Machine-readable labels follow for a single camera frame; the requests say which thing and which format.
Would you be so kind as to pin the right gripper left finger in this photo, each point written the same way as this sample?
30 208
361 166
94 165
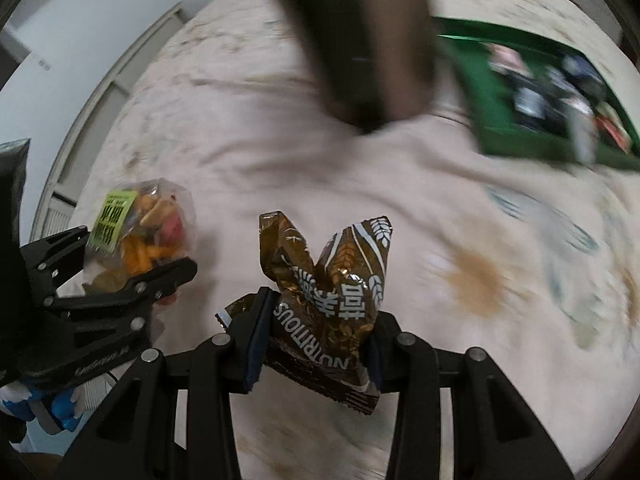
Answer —
169 417

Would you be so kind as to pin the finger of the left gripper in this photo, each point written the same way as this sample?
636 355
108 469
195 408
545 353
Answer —
102 310
54 260

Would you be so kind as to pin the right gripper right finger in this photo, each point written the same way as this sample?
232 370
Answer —
496 434

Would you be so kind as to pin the green label dried fruit bag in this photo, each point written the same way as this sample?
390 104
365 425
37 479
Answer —
139 228

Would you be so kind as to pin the brown nutritious snack packet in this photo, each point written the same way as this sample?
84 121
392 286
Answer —
325 306

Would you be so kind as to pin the pink striped snack packet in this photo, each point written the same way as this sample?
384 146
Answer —
504 60

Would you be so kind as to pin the dark blue snack packet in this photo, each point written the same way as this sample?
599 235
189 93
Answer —
580 72

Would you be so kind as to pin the white blue cereal milk packet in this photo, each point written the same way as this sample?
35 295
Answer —
582 130

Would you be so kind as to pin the black snack packet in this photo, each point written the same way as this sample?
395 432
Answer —
534 107

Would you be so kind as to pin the red snack packet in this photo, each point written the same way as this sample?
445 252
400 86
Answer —
611 128

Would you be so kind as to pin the blue gloved hand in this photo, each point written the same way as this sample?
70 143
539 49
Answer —
61 410

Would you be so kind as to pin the white radiator cover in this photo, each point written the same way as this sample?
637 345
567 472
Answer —
84 140

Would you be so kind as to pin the floral pink bed quilt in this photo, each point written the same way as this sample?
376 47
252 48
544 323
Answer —
536 263

